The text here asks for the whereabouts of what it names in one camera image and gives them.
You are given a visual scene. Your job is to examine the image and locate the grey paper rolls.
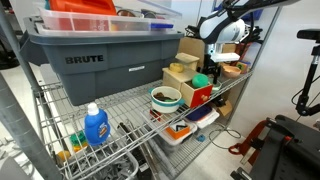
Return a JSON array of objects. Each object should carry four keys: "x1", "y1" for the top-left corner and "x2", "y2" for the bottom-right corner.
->
[{"x1": 146, "y1": 138, "x2": 177, "y2": 178}]

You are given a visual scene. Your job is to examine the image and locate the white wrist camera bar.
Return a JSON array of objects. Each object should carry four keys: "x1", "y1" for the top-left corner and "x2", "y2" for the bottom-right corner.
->
[{"x1": 210, "y1": 52, "x2": 241, "y2": 63}]

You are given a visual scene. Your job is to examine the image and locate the wooden box with red drawer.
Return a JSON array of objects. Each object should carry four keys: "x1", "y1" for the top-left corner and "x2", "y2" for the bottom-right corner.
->
[{"x1": 162, "y1": 66, "x2": 214, "y2": 109}]

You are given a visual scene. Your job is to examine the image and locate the brown cardboard box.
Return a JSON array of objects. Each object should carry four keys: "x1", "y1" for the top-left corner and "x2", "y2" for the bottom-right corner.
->
[{"x1": 177, "y1": 36, "x2": 238, "y2": 73}]

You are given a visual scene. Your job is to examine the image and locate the yellow toy donut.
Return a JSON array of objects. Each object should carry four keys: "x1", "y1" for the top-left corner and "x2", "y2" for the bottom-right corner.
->
[{"x1": 169, "y1": 62, "x2": 185, "y2": 73}]

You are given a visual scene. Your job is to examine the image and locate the black camera stand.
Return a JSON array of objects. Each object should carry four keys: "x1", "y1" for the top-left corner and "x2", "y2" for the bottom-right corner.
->
[{"x1": 290, "y1": 28, "x2": 320, "y2": 117}]

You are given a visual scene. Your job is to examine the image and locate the small wooden slot box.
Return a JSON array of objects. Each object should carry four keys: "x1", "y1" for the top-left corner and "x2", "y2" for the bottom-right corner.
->
[{"x1": 174, "y1": 52, "x2": 200, "y2": 70}]

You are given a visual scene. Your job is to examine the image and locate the black electronic device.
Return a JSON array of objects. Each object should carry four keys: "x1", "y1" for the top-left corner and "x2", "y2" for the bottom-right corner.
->
[{"x1": 184, "y1": 23, "x2": 202, "y2": 38}]

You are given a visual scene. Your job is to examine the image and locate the blue plastic bin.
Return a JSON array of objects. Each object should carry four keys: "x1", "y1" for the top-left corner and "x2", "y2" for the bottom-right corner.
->
[{"x1": 241, "y1": 9, "x2": 264, "y2": 22}]

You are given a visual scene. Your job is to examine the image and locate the clear plastic lidded bin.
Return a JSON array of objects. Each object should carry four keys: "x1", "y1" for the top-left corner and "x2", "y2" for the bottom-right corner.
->
[{"x1": 35, "y1": 0, "x2": 183, "y2": 34}]

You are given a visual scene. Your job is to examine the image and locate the yellow toy ball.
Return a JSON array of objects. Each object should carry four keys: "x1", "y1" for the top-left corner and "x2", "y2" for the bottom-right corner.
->
[{"x1": 56, "y1": 150, "x2": 72, "y2": 163}]

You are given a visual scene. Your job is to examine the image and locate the small open cardboard box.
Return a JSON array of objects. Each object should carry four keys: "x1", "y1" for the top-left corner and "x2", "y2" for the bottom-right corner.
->
[{"x1": 213, "y1": 96, "x2": 234, "y2": 118}]

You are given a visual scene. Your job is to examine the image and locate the blue detergent bottle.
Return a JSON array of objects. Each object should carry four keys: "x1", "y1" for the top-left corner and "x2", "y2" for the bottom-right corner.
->
[{"x1": 83, "y1": 102, "x2": 112, "y2": 147}]

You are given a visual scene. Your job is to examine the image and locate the mint green bowl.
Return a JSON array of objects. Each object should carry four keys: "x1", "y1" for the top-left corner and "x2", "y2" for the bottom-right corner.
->
[{"x1": 208, "y1": 78, "x2": 222, "y2": 93}]

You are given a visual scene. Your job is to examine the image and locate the orange plastic container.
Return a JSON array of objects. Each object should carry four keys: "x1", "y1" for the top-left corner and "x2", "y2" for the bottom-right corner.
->
[{"x1": 48, "y1": 0, "x2": 118, "y2": 16}]

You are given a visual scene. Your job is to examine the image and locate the white pot with teal band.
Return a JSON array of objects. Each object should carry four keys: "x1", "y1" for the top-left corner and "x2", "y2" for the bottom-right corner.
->
[{"x1": 148, "y1": 85, "x2": 185, "y2": 114}]

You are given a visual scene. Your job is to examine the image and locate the wire basket of grey parts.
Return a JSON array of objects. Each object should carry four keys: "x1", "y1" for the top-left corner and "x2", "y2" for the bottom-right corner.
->
[{"x1": 63, "y1": 149, "x2": 139, "y2": 180}]

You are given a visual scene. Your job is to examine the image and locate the grey BRUTE storage tote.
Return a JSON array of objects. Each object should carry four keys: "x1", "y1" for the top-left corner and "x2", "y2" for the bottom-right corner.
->
[{"x1": 19, "y1": 15, "x2": 185, "y2": 107}]

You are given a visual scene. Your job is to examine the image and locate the brown toy food pieces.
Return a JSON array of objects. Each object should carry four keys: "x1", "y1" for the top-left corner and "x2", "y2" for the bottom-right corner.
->
[{"x1": 153, "y1": 92, "x2": 178, "y2": 103}]

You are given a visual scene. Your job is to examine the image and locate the clear bin with blue contents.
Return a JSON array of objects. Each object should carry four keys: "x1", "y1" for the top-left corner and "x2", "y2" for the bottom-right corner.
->
[{"x1": 184, "y1": 103, "x2": 220, "y2": 130}]

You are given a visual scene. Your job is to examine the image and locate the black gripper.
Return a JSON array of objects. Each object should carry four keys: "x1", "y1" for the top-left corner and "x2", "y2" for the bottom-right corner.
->
[{"x1": 200, "y1": 54, "x2": 223, "y2": 85}]

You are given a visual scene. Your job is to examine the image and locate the green and yellow toy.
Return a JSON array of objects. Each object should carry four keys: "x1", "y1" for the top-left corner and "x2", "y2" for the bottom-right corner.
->
[{"x1": 69, "y1": 130, "x2": 88, "y2": 153}]

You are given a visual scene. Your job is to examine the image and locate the terracotta flower pot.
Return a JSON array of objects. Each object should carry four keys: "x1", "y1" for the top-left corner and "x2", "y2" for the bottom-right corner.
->
[{"x1": 233, "y1": 41, "x2": 253, "y2": 66}]

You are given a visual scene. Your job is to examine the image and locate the colourful toy cube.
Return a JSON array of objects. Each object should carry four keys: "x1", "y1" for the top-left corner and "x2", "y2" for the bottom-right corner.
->
[{"x1": 235, "y1": 60, "x2": 252, "y2": 75}]

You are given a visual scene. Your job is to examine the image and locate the black floor cable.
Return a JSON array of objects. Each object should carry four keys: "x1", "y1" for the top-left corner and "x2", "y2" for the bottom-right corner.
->
[{"x1": 208, "y1": 126, "x2": 242, "y2": 150}]

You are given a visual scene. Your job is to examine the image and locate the metal wire shelf rack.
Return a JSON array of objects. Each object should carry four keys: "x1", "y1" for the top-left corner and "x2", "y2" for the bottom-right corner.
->
[{"x1": 0, "y1": 0, "x2": 286, "y2": 180}]

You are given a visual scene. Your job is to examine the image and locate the green plush ball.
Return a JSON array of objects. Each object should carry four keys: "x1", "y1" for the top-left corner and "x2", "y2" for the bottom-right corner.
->
[{"x1": 191, "y1": 73, "x2": 210, "y2": 89}]

